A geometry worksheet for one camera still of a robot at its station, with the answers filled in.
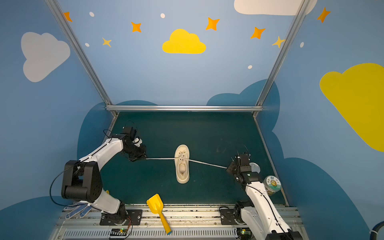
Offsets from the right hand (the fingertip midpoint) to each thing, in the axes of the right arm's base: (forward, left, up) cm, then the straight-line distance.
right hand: (234, 165), depth 85 cm
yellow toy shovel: (-22, +43, -7) cm, 49 cm away
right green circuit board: (-31, -4, -10) cm, 33 cm away
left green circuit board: (-35, +59, -9) cm, 69 cm away
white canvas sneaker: (-2, +30, -2) cm, 31 cm away
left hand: (+3, +52, 0) cm, 53 cm away
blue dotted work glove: (-27, +86, -6) cm, 90 cm away
